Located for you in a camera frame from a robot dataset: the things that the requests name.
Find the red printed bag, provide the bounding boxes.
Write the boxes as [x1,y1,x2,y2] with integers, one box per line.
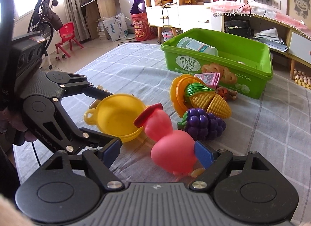
[132,12,156,41]

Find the pink lace cloth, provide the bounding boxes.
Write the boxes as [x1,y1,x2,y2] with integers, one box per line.
[209,0,310,40]

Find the pink rubber gourd toy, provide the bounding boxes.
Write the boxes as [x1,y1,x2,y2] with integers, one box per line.
[133,103,197,176]

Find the white drawer cabinet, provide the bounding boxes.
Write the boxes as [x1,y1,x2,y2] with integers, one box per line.
[286,30,311,67]

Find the small brown monkey figurine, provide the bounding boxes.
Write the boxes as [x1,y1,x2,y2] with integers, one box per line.
[216,86,237,101]

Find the green plastic cookie bin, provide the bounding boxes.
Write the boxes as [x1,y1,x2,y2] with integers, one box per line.
[161,28,273,99]

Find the framed cartoon girl picture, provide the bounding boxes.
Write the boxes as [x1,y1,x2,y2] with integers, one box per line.
[286,0,310,28]

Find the pink card box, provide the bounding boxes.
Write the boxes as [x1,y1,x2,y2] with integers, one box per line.
[195,72,220,89]

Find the grey checked tablecloth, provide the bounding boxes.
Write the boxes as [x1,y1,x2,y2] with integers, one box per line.
[13,42,311,225]

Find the wooden shelf unit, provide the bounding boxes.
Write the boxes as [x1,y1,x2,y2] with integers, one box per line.
[144,0,221,42]

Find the toy corn cob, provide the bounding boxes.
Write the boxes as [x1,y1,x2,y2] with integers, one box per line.
[184,82,232,119]

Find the purple toy grapes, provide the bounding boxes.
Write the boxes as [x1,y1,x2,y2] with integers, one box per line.
[177,108,227,141]

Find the black bag on shelf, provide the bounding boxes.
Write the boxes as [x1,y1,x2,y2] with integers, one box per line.
[225,20,253,38]

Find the clear cotton swab jar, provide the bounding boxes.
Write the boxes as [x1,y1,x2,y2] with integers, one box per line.
[176,37,218,56]

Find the yellow plastic toy bowl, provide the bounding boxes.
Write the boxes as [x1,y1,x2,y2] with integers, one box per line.
[84,94,146,143]

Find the red plastic child chair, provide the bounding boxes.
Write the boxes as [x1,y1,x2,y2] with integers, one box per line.
[55,22,84,59]

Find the orange plastic toy plate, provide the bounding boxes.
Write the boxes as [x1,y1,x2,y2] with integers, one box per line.
[169,74,204,117]

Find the egg tray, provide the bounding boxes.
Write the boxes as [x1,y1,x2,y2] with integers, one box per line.
[293,69,311,90]

